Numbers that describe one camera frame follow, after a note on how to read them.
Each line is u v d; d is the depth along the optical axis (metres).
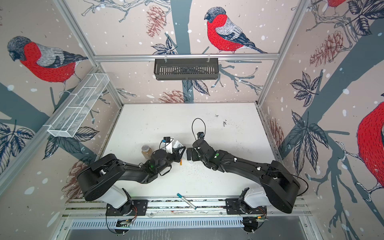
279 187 0.42
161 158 0.67
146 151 0.84
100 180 0.45
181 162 0.87
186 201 0.76
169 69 0.95
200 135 0.74
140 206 0.73
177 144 0.82
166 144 0.76
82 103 0.80
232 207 0.73
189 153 0.75
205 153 0.62
